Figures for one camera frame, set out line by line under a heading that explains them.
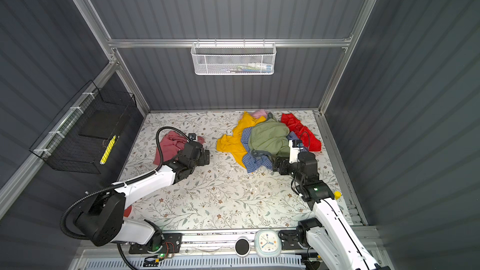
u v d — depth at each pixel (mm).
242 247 683
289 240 737
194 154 693
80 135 710
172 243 723
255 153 937
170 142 991
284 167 696
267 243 709
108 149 696
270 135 936
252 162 934
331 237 475
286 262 706
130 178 503
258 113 1156
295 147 680
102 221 426
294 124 1051
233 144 1027
